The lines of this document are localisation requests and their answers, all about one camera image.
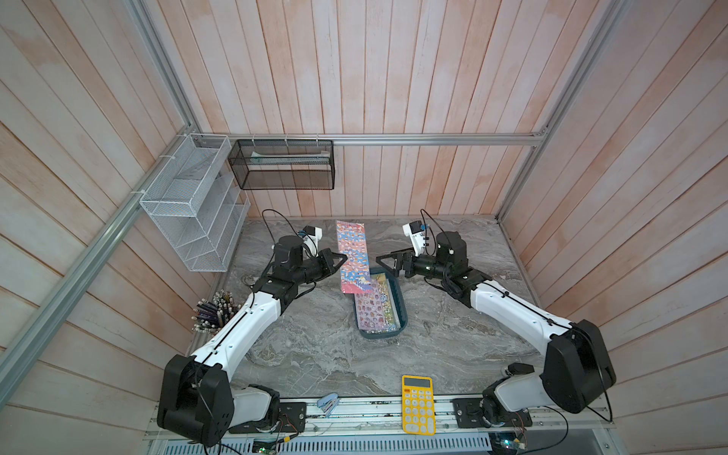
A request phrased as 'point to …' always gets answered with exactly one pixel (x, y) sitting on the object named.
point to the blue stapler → (327, 403)
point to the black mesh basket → (283, 164)
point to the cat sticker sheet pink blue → (353, 242)
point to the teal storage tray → (397, 302)
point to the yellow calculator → (418, 405)
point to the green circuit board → (507, 443)
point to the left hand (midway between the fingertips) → (347, 261)
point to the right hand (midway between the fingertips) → (383, 257)
